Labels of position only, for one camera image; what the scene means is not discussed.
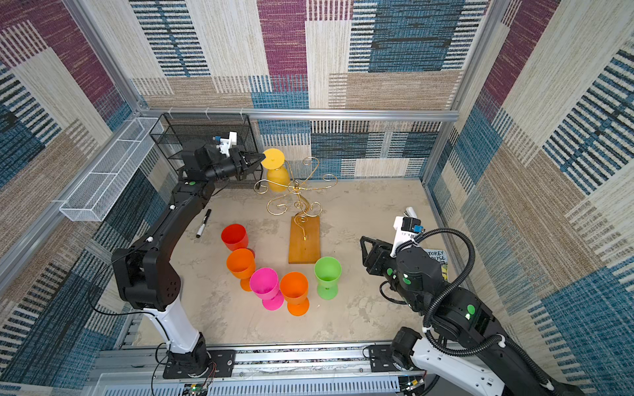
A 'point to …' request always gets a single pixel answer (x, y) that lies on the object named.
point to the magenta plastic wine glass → (264, 283)
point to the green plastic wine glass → (328, 271)
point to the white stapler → (409, 212)
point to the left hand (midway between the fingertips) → (265, 153)
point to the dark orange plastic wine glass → (294, 288)
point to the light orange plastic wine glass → (242, 264)
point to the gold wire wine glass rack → (305, 231)
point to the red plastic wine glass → (234, 236)
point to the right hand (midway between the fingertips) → (366, 246)
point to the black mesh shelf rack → (172, 130)
